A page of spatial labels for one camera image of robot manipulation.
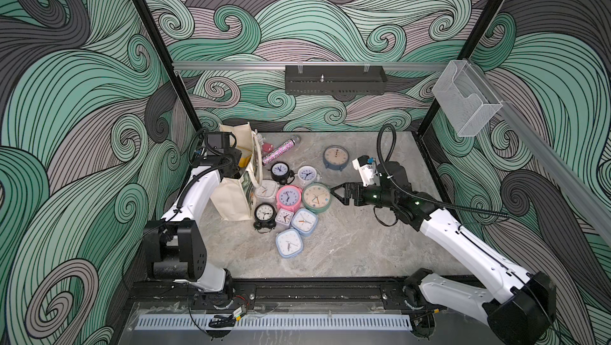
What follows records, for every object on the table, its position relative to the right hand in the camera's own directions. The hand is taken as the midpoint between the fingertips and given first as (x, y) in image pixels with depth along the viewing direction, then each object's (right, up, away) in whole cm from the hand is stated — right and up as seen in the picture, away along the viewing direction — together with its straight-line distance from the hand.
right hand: (337, 192), depth 74 cm
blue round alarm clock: (+5, +10, +34) cm, 36 cm away
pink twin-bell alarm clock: (-16, -6, +21) cm, 27 cm away
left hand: (-36, +13, +13) cm, 40 cm away
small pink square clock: (-18, -12, +14) cm, 26 cm away
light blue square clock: (-10, -13, +14) cm, 22 cm away
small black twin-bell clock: (-20, +4, +28) cm, 35 cm away
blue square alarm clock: (-16, -19, +8) cm, 26 cm away
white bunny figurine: (-28, +15, +40) cm, 51 cm away
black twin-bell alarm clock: (-25, -12, +14) cm, 31 cm away
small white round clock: (-9, +3, +27) cm, 29 cm away
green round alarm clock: (-5, -6, +20) cm, 22 cm away
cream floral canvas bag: (-35, -4, +8) cm, 36 cm away
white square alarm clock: (-25, -4, +21) cm, 33 cm away
